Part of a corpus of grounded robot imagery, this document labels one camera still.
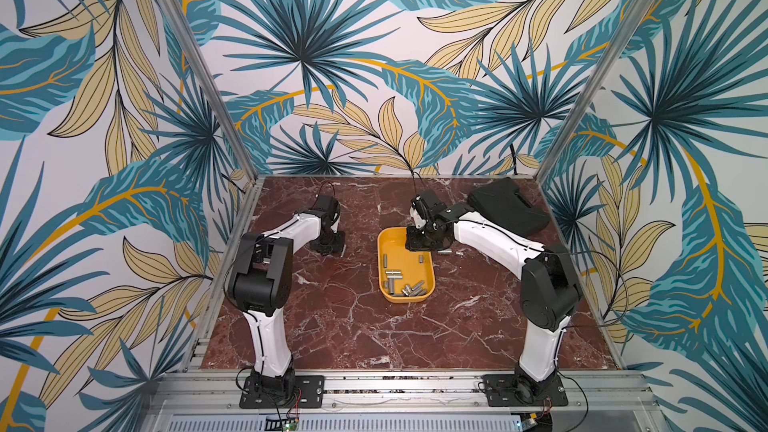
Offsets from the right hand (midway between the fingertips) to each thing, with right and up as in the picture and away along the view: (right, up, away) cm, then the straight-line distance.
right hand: (410, 244), depth 90 cm
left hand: (-24, -3, +7) cm, 25 cm away
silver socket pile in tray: (-5, -10, +2) cm, 11 cm away
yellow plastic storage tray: (-2, -10, +2) cm, 11 cm away
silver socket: (+12, -3, +7) cm, 15 cm away
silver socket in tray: (+4, -6, +5) cm, 9 cm away
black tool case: (+35, +13, +20) cm, 43 cm away
